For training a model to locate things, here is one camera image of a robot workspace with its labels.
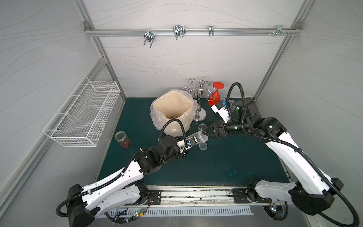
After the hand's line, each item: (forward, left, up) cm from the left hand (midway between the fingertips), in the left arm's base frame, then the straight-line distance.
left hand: (185, 140), depth 71 cm
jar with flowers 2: (-4, -8, +10) cm, 13 cm away
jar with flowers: (+7, +39, -11) cm, 41 cm away
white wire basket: (+5, +52, +9) cm, 53 cm away
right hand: (0, -10, +11) cm, 15 cm away
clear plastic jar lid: (+8, -12, -22) cm, 26 cm away
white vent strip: (-29, +23, -22) cm, 43 cm away
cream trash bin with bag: (+27, +8, -3) cm, 29 cm away
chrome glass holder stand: (+34, -12, -22) cm, 42 cm away
